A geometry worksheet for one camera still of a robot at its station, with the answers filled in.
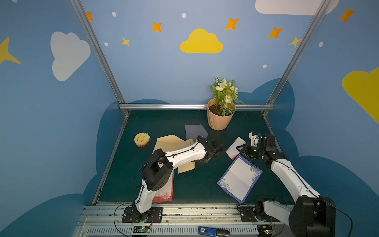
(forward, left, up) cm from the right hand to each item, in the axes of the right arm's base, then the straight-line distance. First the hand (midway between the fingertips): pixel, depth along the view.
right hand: (239, 146), depth 85 cm
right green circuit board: (-39, -11, -14) cm, 43 cm away
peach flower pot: (+28, +9, -2) cm, 29 cm away
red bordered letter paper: (-2, +3, -5) cm, 6 cm away
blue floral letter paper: (-15, -1, -13) cm, 20 cm away
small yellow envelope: (-11, +32, -13) cm, 36 cm away
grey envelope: (+19, +29, -13) cm, 37 cm away
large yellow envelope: (+8, +42, -13) cm, 45 cm away
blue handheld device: (-41, +17, -10) cm, 46 cm away
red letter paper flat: (-26, +41, -13) cm, 50 cm away
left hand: (-6, +23, -7) cm, 24 cm away
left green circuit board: (-42, +50, -13) cm, 67 cm away
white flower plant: (+29, +8, +14) cm, 33 cm away
